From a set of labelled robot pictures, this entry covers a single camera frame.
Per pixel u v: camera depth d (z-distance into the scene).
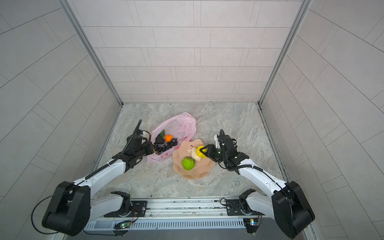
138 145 0.68
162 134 0.96
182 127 1.02
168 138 0.93
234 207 0.71
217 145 0.74
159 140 0.91
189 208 0.72
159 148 0.88
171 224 1.05
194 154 0.84
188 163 0.80
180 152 0.87
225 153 0.63
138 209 0.70
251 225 0.68
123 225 0.65
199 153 0.78
